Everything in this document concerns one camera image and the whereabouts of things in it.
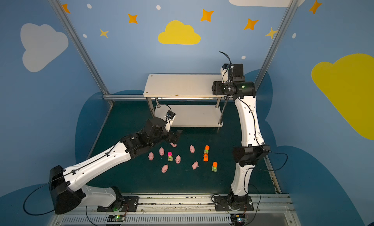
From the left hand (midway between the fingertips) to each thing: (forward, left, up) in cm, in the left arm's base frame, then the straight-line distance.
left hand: (175, 125), depth 73 cm
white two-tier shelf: (+16, -7, +6) cm, 18 cm away
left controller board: (-37, +30, -28) cm, 56 cm away
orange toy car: (-5, -18, -26) cm, 32 cm away
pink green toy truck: (-5, +5, -26) cm, 27 cm away
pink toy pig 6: (-11, -11, -25) cm, 30 cm away
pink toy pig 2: (-3, +10, -25) cm, 27 cm away
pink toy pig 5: (-13, +7, -26) cm, 30 cm away
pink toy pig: (+3, +3, -26) cm, 27 cm away
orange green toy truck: (-1, -18, -26) cm, 32 cm away
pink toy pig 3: (0, -9, -26) cm, 27 cm away
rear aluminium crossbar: (+16, +19, +4) cm, 25 cm away
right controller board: (-37, -32, -27) cm, 56 cm away
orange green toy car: (-12, -23, -26) cm, 36 cm away
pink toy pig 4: (-7, 0, -25) cm, 26 cm away
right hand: (+19, -23, +12) cm, 32 cm away
